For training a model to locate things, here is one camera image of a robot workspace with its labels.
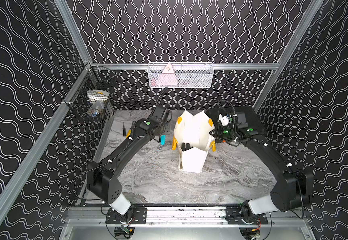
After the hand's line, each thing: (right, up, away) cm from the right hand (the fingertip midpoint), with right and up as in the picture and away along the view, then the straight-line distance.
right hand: (210, 131), depth 84 cm
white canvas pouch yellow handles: (-4, 0, +20) cm, 20 cm away
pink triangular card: (-24, +32, +4) cm, 40 cm away
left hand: (-25, +4, -3) cm, 26 cm away
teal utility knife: (-26, -4, -4) cm, 27 cm away
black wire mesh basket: (-66, +19, -3) cm, 69 cm away
